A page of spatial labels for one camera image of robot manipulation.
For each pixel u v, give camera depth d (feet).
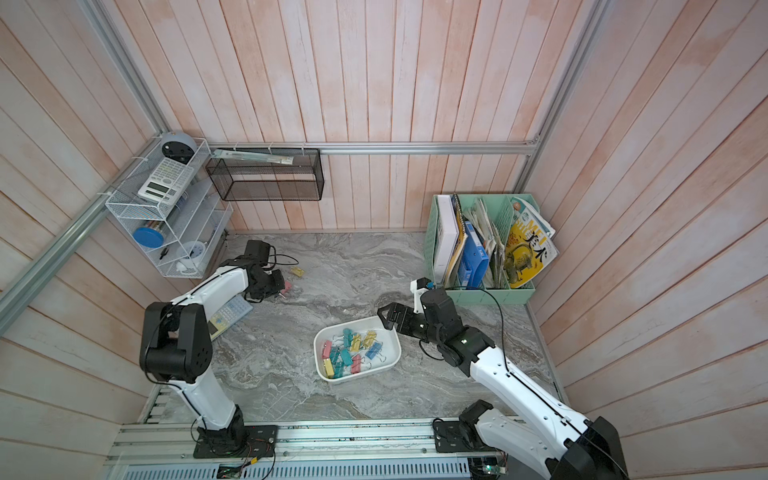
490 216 2.96
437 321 1.93
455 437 2.40
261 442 2.41
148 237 2.49
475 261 2.82
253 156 3.00
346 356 2.87
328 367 2.73
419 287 2.34
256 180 3.51
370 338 2.91
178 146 2.63
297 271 3.48
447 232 2.79
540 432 1.43
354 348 2.82
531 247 3.01
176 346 1.59
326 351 2.82
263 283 2.62
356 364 2.80
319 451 2.39
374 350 2.89
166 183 2.53
